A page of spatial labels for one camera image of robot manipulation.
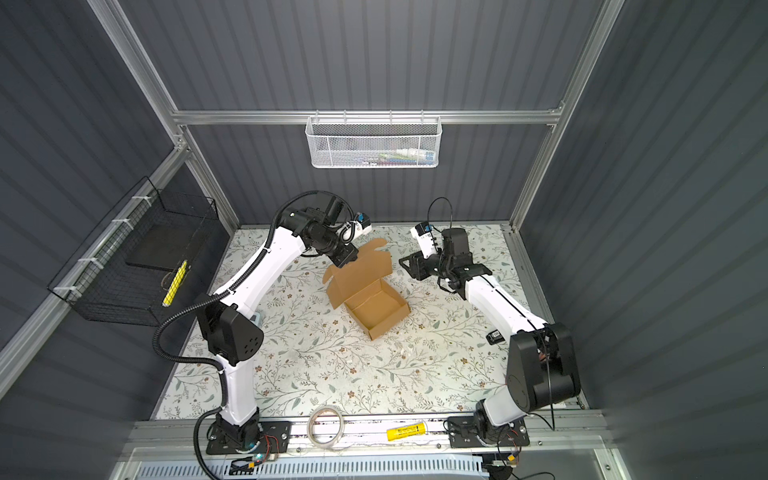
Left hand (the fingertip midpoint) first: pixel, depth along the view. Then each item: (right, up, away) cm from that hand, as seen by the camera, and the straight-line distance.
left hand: (358, 258), depth 82 cm
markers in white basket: (+13, +31, +9) cm, 35 cm away
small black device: (+40, -24, +5) cm, 47 cm away
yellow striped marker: (-42, -6, -12) cm, 44 cm away
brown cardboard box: (-1, -10, +14) cm, 17 cm away
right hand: (+15, 0, +2) cm, 15 cm away
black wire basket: (-53, -2, -10) cm, 54 cm away
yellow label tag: (+13, -43, -9) cm, 46 cm away
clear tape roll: (-5, -46, -9) cm, 47 cm away
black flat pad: (-48, +3, -7) cm, 49 cm away
